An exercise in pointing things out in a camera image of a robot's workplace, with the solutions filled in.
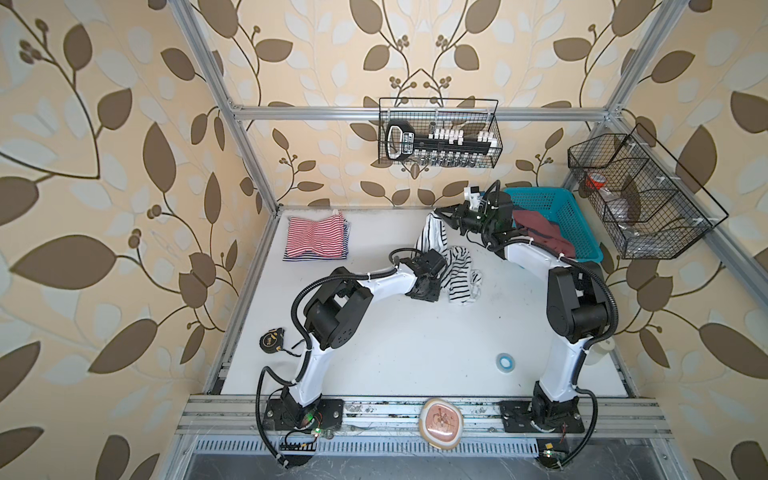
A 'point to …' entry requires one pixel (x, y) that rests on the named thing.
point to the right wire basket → (651, 204)
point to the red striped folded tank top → (317, 239)
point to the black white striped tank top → (462, 283)
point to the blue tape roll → (505, 362)
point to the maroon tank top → (538, 226)
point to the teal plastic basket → (561, 204)
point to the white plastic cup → (598, 351)
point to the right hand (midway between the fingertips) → (436, 211)
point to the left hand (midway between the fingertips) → (435, 291)
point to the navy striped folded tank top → (347, 225)
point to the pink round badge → (440, 423)
